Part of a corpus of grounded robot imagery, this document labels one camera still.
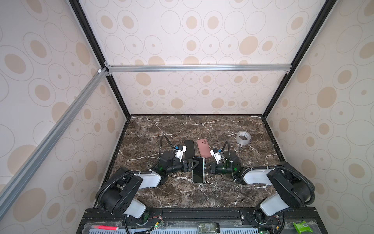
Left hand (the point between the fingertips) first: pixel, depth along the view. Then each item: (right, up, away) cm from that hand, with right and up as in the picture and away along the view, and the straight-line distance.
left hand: (199, 162), depth 81 cm
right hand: (+2, -4, +3) cm, 6 cm away
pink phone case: (+5, +5, +20) cm, 21 cm away
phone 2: (-5, +3, +17) cm, 18 cm away
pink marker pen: (-46, -30, -10) cm, 55 cm away
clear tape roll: (+34, +12, +25) cm, 44 cm away
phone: (0, -7, +3) cm, 8 cm away
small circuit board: (+4, -27, -13) cm, 30 cm away
